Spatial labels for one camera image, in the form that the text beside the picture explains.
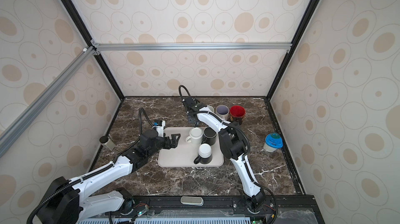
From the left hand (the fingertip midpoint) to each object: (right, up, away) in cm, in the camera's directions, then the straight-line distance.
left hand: (177, 133), depth 81 cm
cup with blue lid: (+52, -5, +5) cm, 53 cm away
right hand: (+9, +8, +19) cm, 22 cm away
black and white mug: (+14, -12, +1) cm, 19 cm away
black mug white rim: (+17, -2, +6) cm, 18 cm away
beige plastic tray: (+2, -13, +10) cm, 17 cm away
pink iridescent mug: (+26, +11, +18) cm, 34 cm away
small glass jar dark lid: (-40, -5, +5) cm, 41 cm away
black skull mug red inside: (+35, +10, +16) cm, 39 cm away
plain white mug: (+9, -3, +9) cm, 13 cm away
